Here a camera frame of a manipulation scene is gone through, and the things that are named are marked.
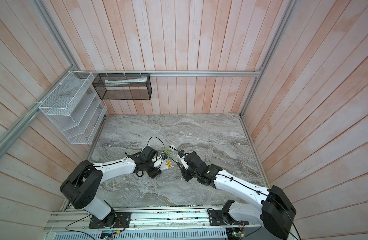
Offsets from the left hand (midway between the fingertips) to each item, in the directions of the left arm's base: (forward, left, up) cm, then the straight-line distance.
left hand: (156, 169), depth 91 cm
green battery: (+12, -6, +1) cm, 13 cm away
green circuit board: (-33, +21, -3) cm, 39 cm away
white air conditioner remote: (+3, -6, +1) cm, 7 cm away
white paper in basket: (+41, +19, +35) cm, 58 cm away
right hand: (-3, -17, +9) cm, 19 cm away
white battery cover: (+18, -10, -1) cm, 21 cm away
